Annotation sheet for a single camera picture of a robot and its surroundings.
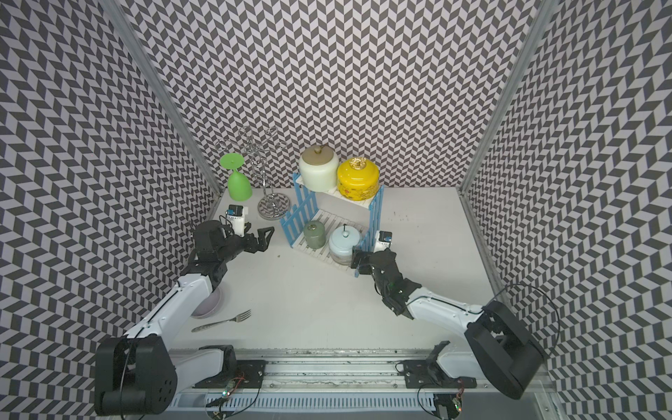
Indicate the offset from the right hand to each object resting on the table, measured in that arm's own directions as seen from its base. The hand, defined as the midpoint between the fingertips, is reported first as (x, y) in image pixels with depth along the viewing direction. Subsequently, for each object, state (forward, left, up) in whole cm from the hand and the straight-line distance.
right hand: (366, 252), depth 86 cm
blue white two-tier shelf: (+29, +14, -12) cm, 34 cm away
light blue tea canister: (+5, +8, +1) cm, 10 cm away
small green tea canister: (+10, +19, -2) cm, 21 cm away
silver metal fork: (-18, +41, -9) cm, 46 cm away
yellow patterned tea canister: (+10, +3, +24) cm, 26 cm away
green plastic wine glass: (+20, +44, +13) cm, 50 cm away
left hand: (+5, +34, +7) cm, 36 cm away
